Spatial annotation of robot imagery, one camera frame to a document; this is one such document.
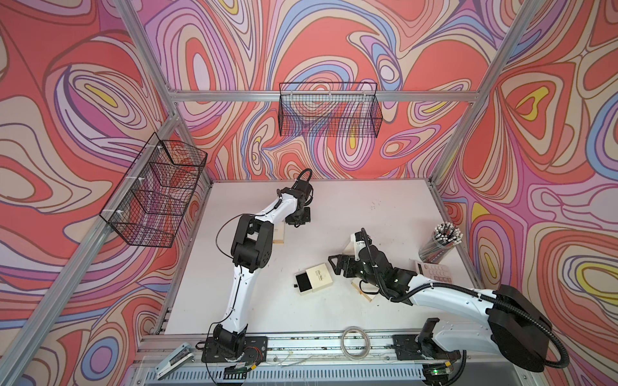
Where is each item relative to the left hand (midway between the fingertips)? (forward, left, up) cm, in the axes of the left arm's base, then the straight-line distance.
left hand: (305, 222), depth 103 cm
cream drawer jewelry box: (-7, +11, 0) cm, 13 cm away
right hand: (-24, -12, +7) cm, 27 cm away
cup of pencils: (-18, -47, +16) cm, 53 cm away
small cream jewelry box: (-27, -3, +2) cm, 27 cm away
